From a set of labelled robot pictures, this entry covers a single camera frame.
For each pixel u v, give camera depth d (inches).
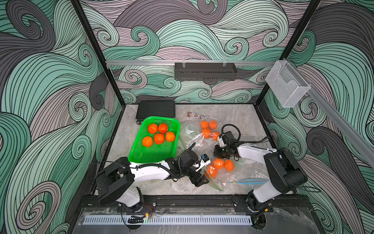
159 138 36.3
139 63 60.2
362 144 20.1
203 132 37.6
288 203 29.4
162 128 38.4
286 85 28.8
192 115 43.5
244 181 32.1
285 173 17.5
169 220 27.4
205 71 37.5
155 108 44.3
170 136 36.7
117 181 16.6
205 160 27.5
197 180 26.9
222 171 32.6
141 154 35.5
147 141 36.1
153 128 38.4
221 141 30.6
